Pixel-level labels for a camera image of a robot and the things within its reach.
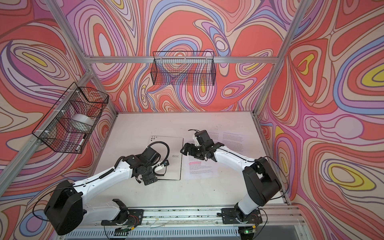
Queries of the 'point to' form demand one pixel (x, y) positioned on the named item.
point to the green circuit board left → (121, 231)
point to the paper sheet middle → (218, 134)
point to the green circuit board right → (252, 230)
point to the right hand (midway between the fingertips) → (187, 155)
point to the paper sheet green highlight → (233, 140)
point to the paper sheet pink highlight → (197, 169)
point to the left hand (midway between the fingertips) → (152, 169)
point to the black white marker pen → (81, 142)
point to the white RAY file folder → (169, 165)
